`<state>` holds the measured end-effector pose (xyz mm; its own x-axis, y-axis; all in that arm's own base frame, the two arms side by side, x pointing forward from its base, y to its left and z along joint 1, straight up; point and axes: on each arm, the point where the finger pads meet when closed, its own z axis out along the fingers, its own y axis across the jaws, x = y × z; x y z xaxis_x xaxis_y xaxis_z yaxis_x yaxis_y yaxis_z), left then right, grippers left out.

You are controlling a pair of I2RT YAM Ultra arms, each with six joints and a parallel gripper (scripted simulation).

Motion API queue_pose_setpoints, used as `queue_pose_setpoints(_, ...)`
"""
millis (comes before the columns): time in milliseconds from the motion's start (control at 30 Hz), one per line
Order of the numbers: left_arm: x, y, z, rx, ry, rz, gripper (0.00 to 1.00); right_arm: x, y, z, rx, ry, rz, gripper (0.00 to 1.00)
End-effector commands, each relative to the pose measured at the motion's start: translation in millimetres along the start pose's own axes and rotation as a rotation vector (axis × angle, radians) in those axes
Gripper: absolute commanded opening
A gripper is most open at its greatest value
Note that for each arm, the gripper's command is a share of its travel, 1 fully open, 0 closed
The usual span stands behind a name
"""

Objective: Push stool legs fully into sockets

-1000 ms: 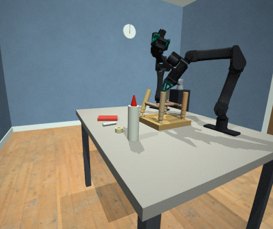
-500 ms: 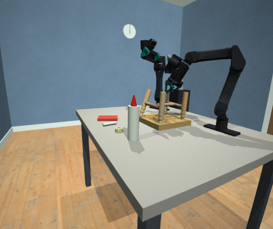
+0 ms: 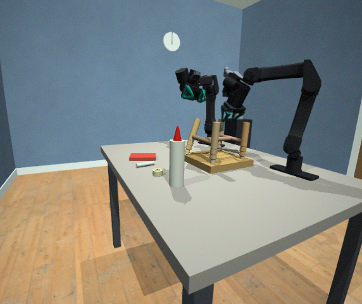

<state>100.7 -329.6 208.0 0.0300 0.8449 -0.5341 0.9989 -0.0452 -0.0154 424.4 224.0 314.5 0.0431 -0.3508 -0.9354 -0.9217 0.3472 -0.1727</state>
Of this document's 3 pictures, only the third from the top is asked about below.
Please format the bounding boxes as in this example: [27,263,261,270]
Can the red flat rectangular block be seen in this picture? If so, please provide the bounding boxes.
[129,153,156,161]

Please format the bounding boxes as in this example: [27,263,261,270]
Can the yellow flat stool seat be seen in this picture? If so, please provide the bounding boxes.
[185,149,254,174]

